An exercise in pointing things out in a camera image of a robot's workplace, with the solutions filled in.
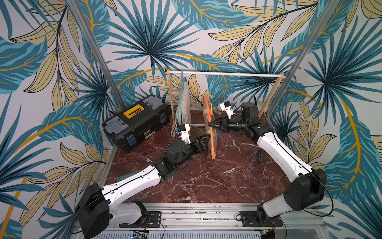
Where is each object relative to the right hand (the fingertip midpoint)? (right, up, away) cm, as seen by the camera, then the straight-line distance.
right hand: (198, 131), depth 69 cm
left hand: (+4, -3, +1) cm, 6 cm away
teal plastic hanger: (-9, +33, +32) cm, 47 cm away
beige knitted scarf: (-6, +11, +14) cm, 18 cm away
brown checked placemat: (+6, -1, +8) cm, 10 cm away
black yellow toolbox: (-38, +3, +19) cm, 43 cm away
